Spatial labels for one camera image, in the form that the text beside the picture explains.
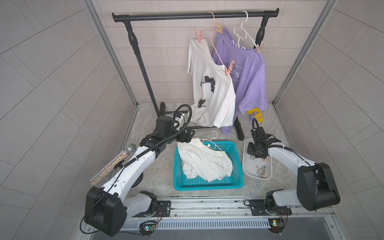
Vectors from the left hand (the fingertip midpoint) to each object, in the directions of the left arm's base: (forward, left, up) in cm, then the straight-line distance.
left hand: (190, 129), depth 78 cm
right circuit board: (-39, -41, -20) cm, 60 cm away
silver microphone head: (-14, +26, +5) cm, 30 cm away
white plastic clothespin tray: (-14, -39, -18) cm, 45 cm away
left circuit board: (-41, +18, -17) cm, 47 cm away
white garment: (-11, -5, -15) cm, 19 cm away
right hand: (-3, -36, -18) cm, 40 cm away
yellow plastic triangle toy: (+25, -48, -18) cm, 57 cm away
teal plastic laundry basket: (-21, +3, -20) cm, 29 cm away
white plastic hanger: (-4, -11, -9) cm, 15 cm away
